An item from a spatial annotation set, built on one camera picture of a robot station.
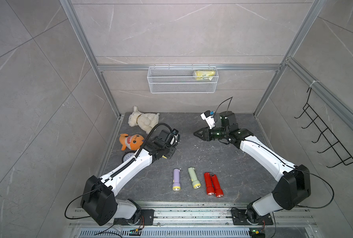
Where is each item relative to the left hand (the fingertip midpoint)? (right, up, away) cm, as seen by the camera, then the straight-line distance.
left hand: (169, 144), depth 83 cm
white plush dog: (-17, +14, +19) cm, 29 cm away
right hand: (+15, +7, -5) cm, 17 cm away
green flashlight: (+15, -22, -1) cm, 26 cm away
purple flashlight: (-2, -5, -9) cm, 11 cm away
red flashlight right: (+28, -25, -3) cm, 38 cm away
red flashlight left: (+23, -25, -2) cm, 34 cm away
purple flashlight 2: (+4, -23, -2) cm, 23 cm away
